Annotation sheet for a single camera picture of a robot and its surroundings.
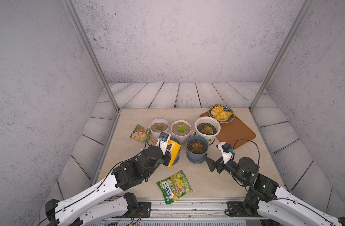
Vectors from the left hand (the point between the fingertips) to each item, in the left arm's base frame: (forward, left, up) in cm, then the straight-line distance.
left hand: (172, 146), depth 67 cm
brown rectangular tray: (+17, -47, -26) cm, 56 cm away
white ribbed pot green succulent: (+21, -6, -15) cm, 27 cm away
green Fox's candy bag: (-11, 0, -25) cm, 28 cm away
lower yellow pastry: (+39, -39, -22) cm, 60 cm away
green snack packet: (+26, +23, -26) cm, 44 cm away
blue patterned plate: (+49, -45, -24) cm, 71 cm away
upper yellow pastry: (+45, -35, -22) cm, 61 cm away
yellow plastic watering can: (0, -1, -3) cm, 3 cm away
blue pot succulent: (+14, -3, -17) cm, 22 cm away
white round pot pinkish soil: (+24, +10, -15) cm, 30 cm away
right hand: (-1, -20, -4) cm, 20 cm away
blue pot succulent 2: (+9, -15, -17) cm, 24 cm away
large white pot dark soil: (+23, -24, -16) cm, 37 cm away
